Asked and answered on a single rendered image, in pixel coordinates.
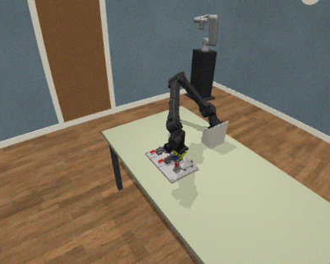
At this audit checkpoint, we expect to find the red-handled toggle clamp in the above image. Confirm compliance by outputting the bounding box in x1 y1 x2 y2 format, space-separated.
158 154 175 164

